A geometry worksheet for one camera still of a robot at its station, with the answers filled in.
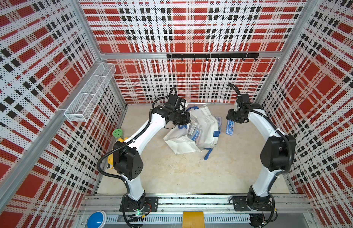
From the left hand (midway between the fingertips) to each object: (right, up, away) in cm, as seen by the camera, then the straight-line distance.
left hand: (192, 121), depth 82 cm
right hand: (+27, +2, +10) cm, 28 cm away
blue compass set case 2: (+2, -7, +14) cm, 16 cm away
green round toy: (-51, -9, +16) cm, 54 cm away
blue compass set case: (+24, -4, +7) cm, 26 cm away
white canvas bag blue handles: (-6, -12, -2) cm, 14 cm away
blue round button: (-47, -48, -14) cm, 69 cm away
